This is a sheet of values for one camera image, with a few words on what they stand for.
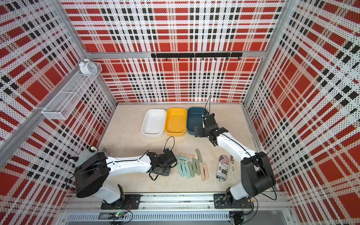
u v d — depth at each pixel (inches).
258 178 17.0
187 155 36.4
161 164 24.6
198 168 33.7
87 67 31.4
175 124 42.7
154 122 41.9
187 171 33.1
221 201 28.7
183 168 33.9
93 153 28.1
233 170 33.2
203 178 32.2
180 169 33.3
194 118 43.8
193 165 33.9
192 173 33.1
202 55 35.0
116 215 27.3
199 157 35.7
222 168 32.4
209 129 26.6
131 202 28.9
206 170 33.1
